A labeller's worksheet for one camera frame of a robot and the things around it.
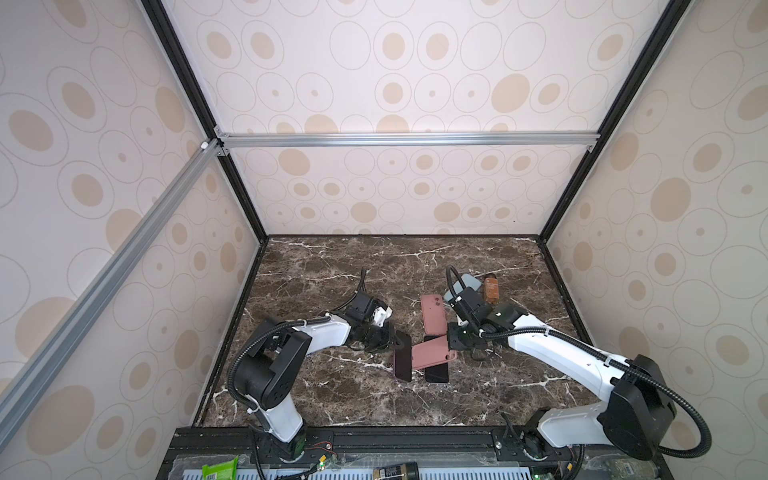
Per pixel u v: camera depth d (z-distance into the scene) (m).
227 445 0.76
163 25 0.69
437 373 0.84
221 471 0.69
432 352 0.87
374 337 0.79
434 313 0.97
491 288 1.00
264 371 0.46
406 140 0.93
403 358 0.87
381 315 0.87
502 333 0.55
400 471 0.68
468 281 1.08
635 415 0.40
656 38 0.72
